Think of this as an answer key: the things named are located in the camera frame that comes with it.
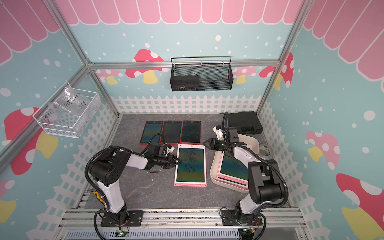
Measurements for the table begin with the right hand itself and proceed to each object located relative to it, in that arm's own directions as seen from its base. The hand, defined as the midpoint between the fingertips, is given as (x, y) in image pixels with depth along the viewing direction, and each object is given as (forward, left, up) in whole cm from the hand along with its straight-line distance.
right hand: (206, 143), depth 90 cm
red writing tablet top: (+18, +39, -11) cm, 45 cm away
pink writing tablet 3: (-22, -18, -10) cm, 30 cm away
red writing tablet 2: (+17, +10, -11) cm, 22 cm away
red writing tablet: (+17, +25, -11) cm, 32 cm away
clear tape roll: (0, -39, -10) cm, 40 cm away
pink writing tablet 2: (-11, -14, -11) cm, 21 cm away
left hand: (-9, +16, -10) cm, 21 cm away
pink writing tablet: (-13, +9, -11) cm, 19 cm away
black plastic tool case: (+21, -30, -5) cm, 37 cm away
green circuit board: (-43, +44, -13) cm, 63 cm away
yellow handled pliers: (-28, +58, -9) cm, 65 cm away
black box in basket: (+26, +12, +25) cm, 38 cm away
